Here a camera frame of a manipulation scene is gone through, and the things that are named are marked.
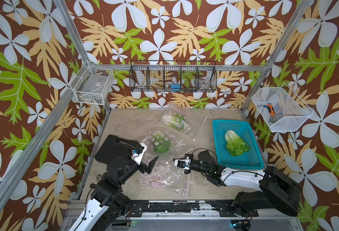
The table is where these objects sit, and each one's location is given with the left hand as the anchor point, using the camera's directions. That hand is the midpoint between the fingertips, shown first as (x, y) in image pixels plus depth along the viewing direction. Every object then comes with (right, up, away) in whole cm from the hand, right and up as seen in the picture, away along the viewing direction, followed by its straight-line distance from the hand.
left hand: (150, 149), depth 70 cm
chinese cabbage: (+51, -1, +20) cm, 55 cm away
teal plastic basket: (+60, -10, +19) cm, 64 cm away
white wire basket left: (-37, +37, +16) cm, 55 cm away
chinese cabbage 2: (+15, +14, +32) cm, 38 cm away
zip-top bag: (+7, -17, +16) cm, 25 cm away
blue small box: (+14, +37, +24) cm, 46 cm away
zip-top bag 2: (+6, +1, +20) cm, 21 cm away
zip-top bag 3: (+28, +13, +38) cm, 49 cm away
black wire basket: (+10, +45, +27) cm, 54 cm away
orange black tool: (+70, +21, +15) cm, 75 cm away
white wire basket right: (+75, +20, +12) cm, 79 cm away
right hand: (+12, -6, +9) cm, 16 cm away
